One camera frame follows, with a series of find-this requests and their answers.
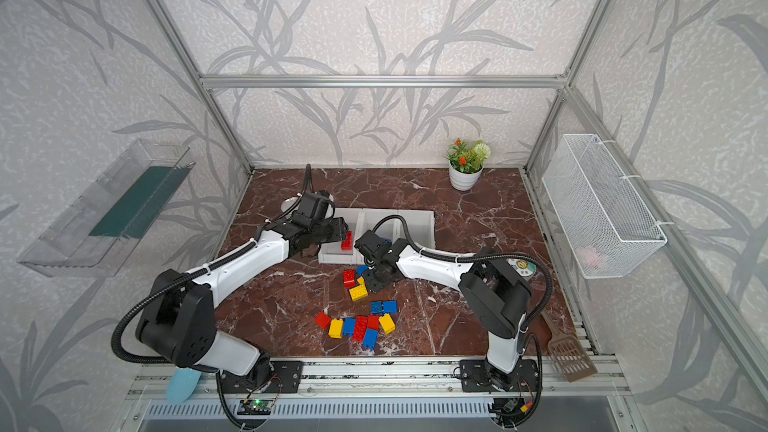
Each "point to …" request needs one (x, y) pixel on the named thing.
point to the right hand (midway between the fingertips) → (375, 269)
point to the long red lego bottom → (359, 328)
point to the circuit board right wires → (515, 411)
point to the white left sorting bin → (332, 253)
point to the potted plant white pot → (466, 163)
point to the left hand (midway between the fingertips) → (346, 218)
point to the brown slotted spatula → (568, 353)
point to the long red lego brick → (347, 244)
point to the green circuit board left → (255, 407)
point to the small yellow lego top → (361, 280)
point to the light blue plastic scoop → (182, 384)
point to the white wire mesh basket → (607, 228)
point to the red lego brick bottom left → (322, 320)
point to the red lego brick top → (349, 279)
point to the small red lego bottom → (373, 321)
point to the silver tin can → (288, 202)
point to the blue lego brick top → (362, 268)
